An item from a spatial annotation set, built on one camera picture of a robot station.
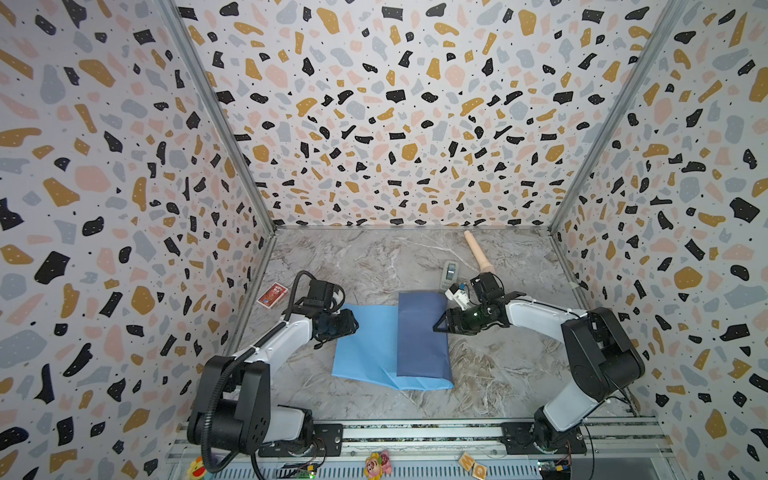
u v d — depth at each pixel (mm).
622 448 750
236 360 434
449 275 1032
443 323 851
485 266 1063
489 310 706
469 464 702
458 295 869
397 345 842
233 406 416
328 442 734
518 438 746
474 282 783
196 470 688
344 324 796
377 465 686
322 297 714
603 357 470
